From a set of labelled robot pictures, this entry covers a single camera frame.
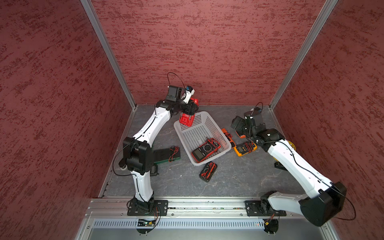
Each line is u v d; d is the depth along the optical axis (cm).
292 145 87
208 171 83
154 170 83
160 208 75
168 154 89
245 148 92
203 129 106
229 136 97
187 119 83
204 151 90
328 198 38
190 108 76
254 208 74
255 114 56
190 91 76
